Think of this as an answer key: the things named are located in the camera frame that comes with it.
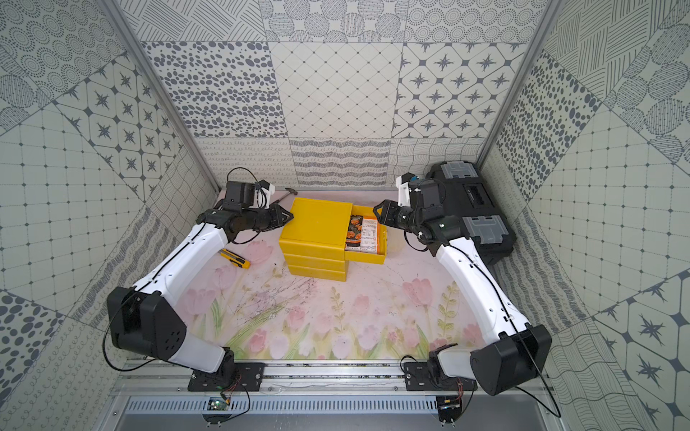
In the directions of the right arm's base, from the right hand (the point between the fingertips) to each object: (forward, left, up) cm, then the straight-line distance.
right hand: (379, 214), depth 76 cm
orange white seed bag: (+1, +2, -13) cm, 13 cm away
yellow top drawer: (-5, +3, -15) cm, 16 cm away
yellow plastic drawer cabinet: (-4, +19, -6) cm, 20 cm away
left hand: (+4, +28, -5) cm, 29 cm away
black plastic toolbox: (+18, -34, -11) cm, 40 cm away
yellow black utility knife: (-1, +51, -25) cm, 57 cm away
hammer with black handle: (+35, +37, -25) cm, 57 cm away
